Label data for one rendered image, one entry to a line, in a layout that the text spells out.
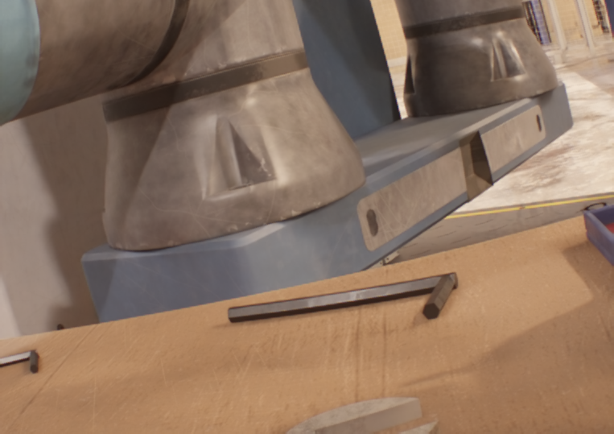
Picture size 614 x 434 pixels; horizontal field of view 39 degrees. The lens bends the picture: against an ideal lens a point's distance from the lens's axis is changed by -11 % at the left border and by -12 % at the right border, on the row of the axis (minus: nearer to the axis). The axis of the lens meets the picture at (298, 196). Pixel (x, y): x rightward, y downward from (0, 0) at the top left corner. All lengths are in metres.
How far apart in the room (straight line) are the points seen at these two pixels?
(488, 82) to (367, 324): 0.66
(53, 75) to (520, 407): 0.34
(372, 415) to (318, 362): 0.08
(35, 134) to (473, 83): 0.45
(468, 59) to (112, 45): 0.54
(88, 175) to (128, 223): 0.34
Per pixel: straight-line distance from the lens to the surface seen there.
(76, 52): 0.51
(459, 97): 1.00
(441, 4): 1.01
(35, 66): 0.49
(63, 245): 0.93
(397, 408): 0.25
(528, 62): 1.02
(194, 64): 0.61
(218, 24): 0.61
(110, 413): 0.32
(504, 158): 0.91
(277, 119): 0.61
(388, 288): 0.37
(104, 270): 0.66
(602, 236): 0.36
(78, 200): 0.95
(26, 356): 0.42
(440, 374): 0.28
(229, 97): 0.61
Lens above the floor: 0.57
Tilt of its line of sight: 8 degrees down
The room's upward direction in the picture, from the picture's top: 14 degrees counter-clockwise
